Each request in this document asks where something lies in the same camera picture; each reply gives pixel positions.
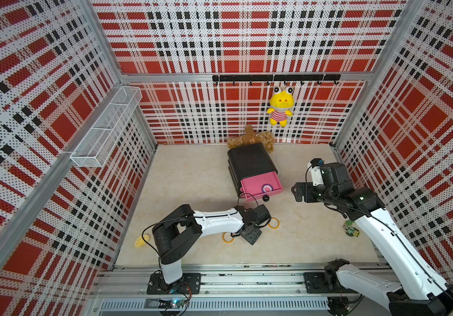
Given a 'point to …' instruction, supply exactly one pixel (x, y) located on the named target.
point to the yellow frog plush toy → (281, 102)
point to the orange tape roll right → (274, 223)
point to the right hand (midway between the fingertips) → (306, 188)
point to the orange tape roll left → (227, 238)
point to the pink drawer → (260, 185)
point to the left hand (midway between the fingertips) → (248, 230)
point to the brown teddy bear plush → (250, 137)
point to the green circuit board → (171, 303)
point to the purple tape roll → (269, 185)
